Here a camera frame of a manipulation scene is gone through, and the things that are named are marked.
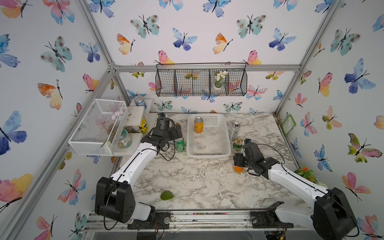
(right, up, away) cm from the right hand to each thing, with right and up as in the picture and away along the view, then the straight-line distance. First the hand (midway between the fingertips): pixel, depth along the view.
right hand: (239, 156), depth 86 cm
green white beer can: (0, +5, +3) cm, 6 cm away
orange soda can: (-23, +18, +15) cm, 33 cm away
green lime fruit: (-41, -20, -6) cm, 46 cm away
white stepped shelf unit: (-58, +23, +2) cm, 62 cm away
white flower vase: (-10, +45, +9) cm, 47 cm away
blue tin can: (-62, +34, +11) cm, 71 cm away
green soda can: (-35, +5, +7) cm, 36 cm away
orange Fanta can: (-1, -7, -1) cm, 8 cm away
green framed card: (+42, +19, +24) cm, 52 cm away
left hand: (-37, +15, -1) cm, 40 cm away
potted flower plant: (+30, -7, -13) cm, 34 cm away
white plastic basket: (-12, +6, +18) cm, 22 cm away
